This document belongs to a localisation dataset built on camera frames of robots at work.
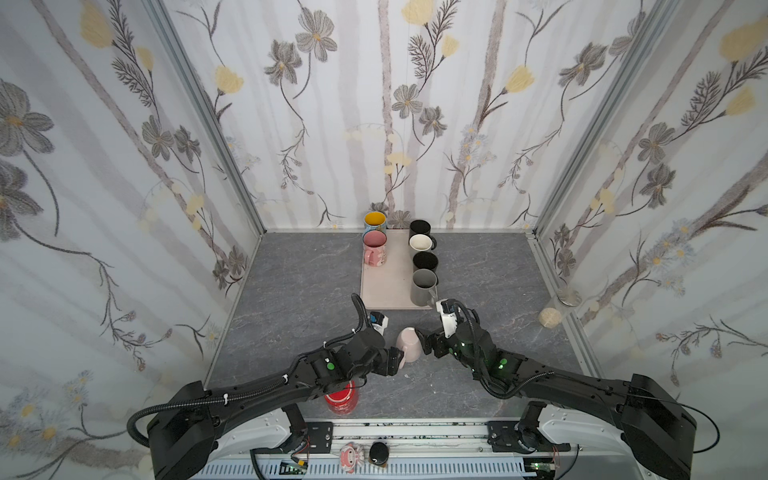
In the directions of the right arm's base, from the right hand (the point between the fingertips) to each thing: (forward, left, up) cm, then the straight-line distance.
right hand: (422, 318), depth 80 cm
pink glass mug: (+29, +14, -6) cm, 32 cm away
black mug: (+42, -2, -8) cm, 43 cm away
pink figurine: (-31, +17, -10) cm, 37 cm away
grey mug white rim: (+13, -2, -6) cm, 14 cm away
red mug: (-20, +19, -7) cm, 29 cm away
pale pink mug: (-5, +3, -4) cm, 7 cm away
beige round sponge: (+7, -43, -11) cm, 45 cm away
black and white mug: (+24, -3, -6) cm, 25 cm away
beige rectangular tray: (+20, +9, -18) cm, 28 cm away
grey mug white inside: (+34, -3, -8) cm, 35 cm away
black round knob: (-31, +10, -2) cm, 32 cm away
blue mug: (+45, +16, -10) cm, 49 cm away
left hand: (-6, +8, -5) cm, 11 cm away
